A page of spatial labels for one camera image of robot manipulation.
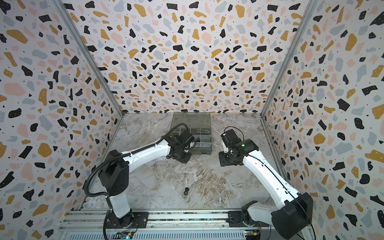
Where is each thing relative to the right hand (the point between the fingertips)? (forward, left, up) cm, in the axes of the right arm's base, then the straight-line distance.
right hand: (221, 158), depth 78 cm
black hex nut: (-11, +18, -16) cm, 27 cm away
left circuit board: (-32, +47, -16) cm, 59 cm away
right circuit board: (-31, -15, -18) cm, 39 cm away
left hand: (+4, +19, -7) cm, 21 cm away
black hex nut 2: (-13, +19, -17) cm, 29 cm away
